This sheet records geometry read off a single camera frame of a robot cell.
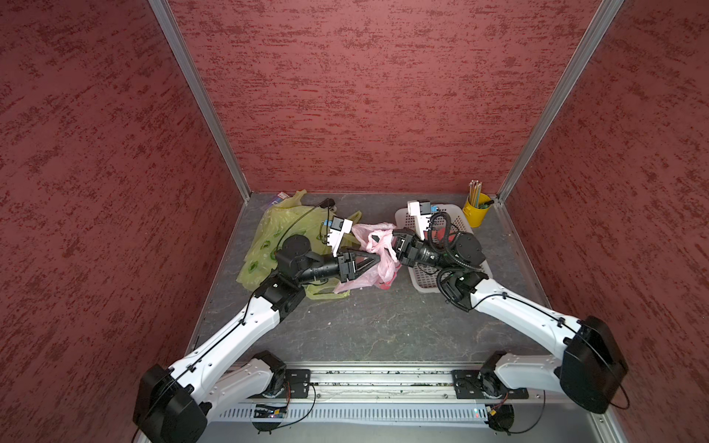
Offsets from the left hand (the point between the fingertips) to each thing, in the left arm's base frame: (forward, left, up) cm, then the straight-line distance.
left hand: (375, 264), depth 64 cm
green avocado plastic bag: (+34, +30, -23) cm, 51 cm away
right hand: (+2, +1, +6) cm, 6 cm away
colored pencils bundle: (+41, -39, -14) cm, 58 cm away
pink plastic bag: (-3, -2, 0) cm, 3 cm away
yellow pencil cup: (+37, -42, -25) cm, 61 cm away
